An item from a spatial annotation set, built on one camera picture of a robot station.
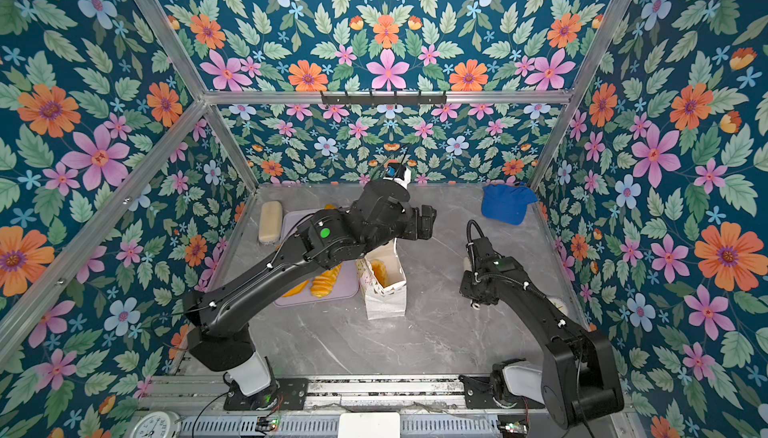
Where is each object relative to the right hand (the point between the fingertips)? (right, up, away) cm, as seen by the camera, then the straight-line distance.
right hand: (469, 289), depth 86 cm
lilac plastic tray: (-37, 0, +5) cm, 37 cm away
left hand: (-14, +24, -24) cm, 37 cm away
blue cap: (+20, +26, +27) cm, 42 cm away
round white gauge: (-75, -26, -19) cm, 82 cm away
